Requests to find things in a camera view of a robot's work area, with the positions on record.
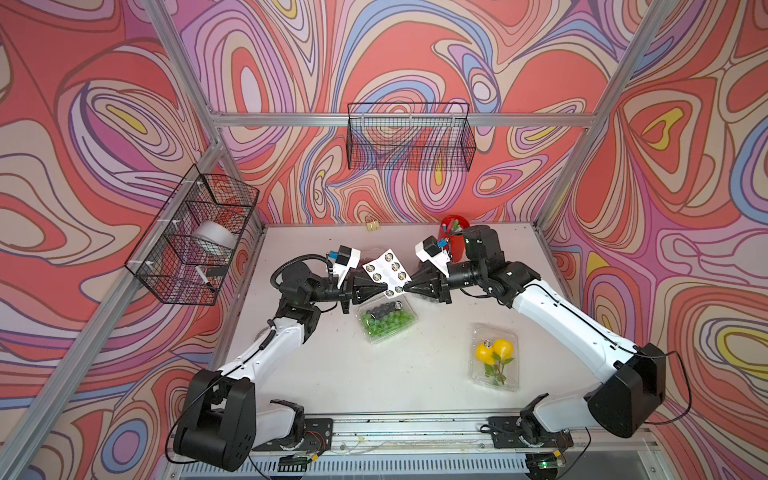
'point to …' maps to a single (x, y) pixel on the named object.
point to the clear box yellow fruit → (493, 357)
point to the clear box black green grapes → (386, 317)
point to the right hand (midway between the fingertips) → (407, 292)
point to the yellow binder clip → (372, 224)
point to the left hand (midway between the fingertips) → (385, 295)
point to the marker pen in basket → (203, 276)
